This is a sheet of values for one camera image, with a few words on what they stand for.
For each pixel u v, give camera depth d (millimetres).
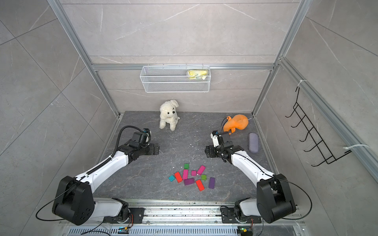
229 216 727
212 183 855
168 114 979
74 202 408
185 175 870
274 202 414
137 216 731
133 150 619
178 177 859
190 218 730
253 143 989
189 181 849
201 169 899
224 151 649
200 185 838
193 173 880
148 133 744
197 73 843
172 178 856
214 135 796
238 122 1064
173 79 1004
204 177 858
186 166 903
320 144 627
